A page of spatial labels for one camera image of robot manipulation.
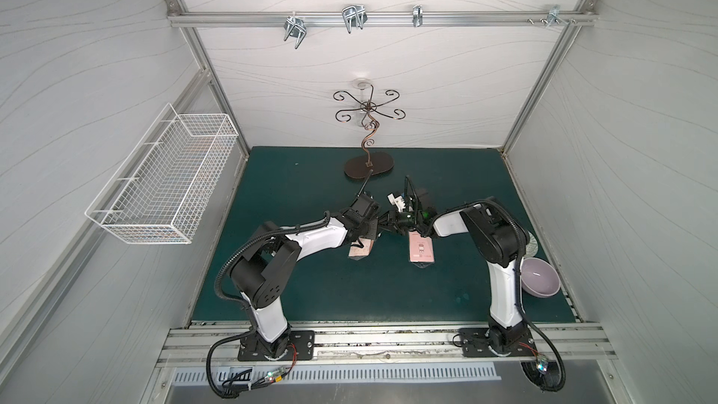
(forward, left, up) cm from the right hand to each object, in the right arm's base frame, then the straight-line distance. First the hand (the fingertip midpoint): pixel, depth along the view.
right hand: (373, 221), depth 95 cm
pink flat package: (-8, -16, -3) cm, 18 cm away
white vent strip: (-45, +27, -2) cm, 52 cm away
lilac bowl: (-16, -52, -2) cm, 54 cm away
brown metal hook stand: (+27, +4, -2) cm, 28 cm away
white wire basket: (-9, +53, +29) cm, 61 cm away
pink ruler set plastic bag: (-11, +5, -2) cm, 12 cm away
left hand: (-3, 0, +2) cm, 3 cm away
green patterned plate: (-7, -52, 0) cm, 52 cm away
